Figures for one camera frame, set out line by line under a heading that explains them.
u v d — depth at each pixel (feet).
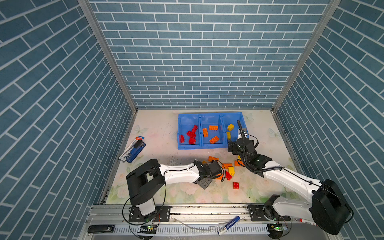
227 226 2.27
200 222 2.38
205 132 3.42
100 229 2.24
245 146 2.00
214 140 3.34
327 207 1.34
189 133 3.43
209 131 3.51
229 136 3.11
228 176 2.81
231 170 2.86
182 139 3.28
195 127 3.48
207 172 2.15
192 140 3.29
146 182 1.54
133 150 3.07
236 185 2.70
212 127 3.46
